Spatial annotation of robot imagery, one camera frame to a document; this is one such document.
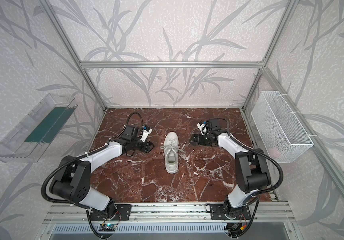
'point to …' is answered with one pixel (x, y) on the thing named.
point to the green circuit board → (107, 227)
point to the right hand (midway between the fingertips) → (195, 136)
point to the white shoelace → (175, 149)
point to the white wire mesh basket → (281, 134)
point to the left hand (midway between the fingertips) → (152, 139)
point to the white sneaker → (171, 164)
